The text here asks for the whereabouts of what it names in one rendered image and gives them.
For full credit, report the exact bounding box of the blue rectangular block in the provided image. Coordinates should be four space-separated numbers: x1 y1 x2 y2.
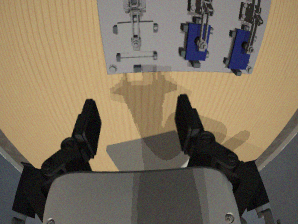
184 22 211 61
226 28 250 70

